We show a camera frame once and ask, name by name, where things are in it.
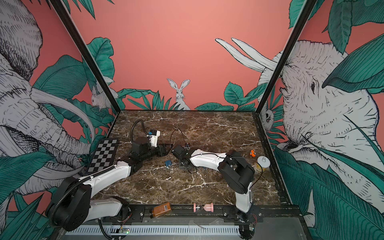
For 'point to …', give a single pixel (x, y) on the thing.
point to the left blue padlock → (168, 162)
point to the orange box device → (161, 209)
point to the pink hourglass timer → (208, 207)
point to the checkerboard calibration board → (104, 155)
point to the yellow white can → (265, 163)
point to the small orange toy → (252, 153)
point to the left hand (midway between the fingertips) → (170, 143)
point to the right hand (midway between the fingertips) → (182, 163)
